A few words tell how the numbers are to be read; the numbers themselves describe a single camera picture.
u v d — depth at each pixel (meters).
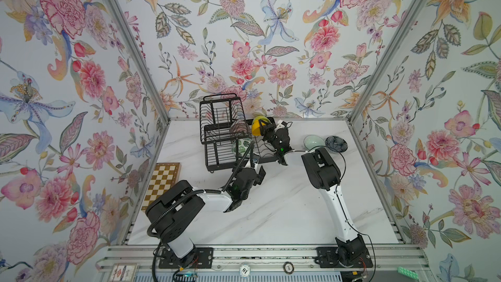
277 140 0.86
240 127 1.16
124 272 0.70
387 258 0.75
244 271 0.66
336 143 1.07
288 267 0.72
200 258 0.74
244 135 0.81
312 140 1.04
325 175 0.66
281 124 1.01
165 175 0.93
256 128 1.01
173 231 0.44
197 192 0.51
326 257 0.74
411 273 0.71
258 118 1.04
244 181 0.66
